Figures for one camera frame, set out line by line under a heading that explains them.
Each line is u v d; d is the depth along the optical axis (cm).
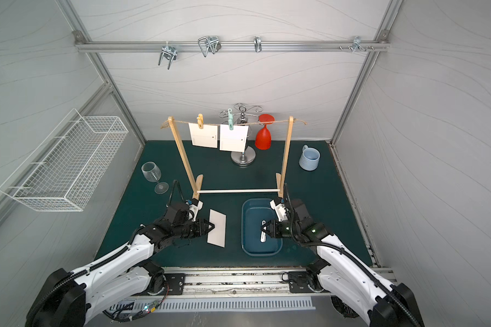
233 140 74
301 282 73
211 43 76
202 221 78
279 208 75
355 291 51
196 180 101
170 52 79
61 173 67
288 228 68
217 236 84
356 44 76
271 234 71
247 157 115
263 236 76
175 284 74
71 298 39
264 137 98
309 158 106
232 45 78
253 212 91
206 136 73
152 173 91
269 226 76
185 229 69
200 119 65
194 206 77
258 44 78
